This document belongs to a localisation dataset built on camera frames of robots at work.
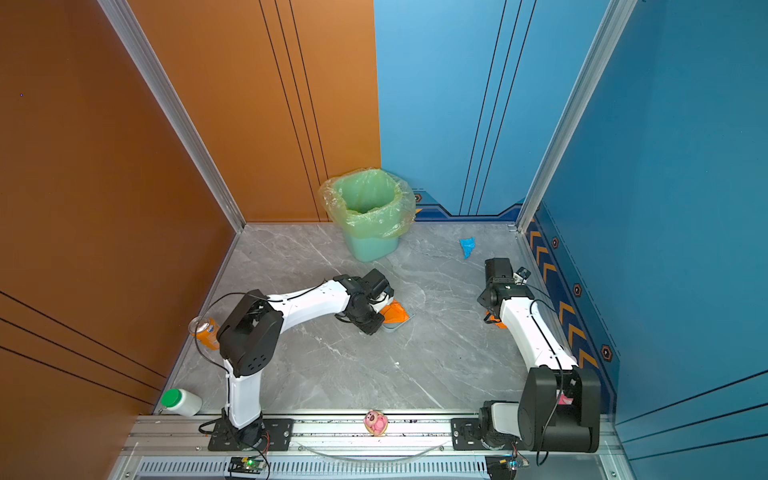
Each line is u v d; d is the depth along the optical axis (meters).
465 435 0.72
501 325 0.57
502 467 0.70
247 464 0.71
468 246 1.12
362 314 0.77
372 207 0.90
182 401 0.71
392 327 0.89
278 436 0.73
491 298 0.61
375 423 0.73
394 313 0.94
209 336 0.82
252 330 0.53
